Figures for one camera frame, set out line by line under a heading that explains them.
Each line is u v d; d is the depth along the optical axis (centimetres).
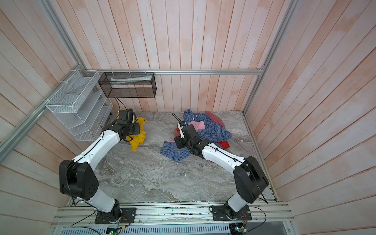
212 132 98
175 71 95
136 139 84
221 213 73
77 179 44
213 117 118
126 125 66
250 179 44
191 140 65
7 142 52
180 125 76
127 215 73
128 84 104
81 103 73
